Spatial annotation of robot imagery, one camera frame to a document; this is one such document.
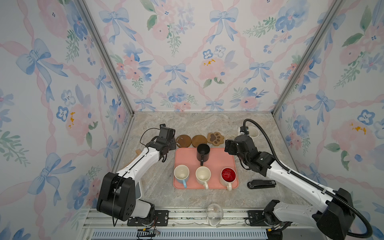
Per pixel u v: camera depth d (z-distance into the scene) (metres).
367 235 0.38
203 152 0.93
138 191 0.77
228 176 0.86
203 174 0.87
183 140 1.03
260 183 0.77
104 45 0.83
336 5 0.68
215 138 1.04
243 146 0.58
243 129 0.66
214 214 0.76
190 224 0.73
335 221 0.38
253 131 1.00
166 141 0.66
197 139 1.03
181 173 0.87
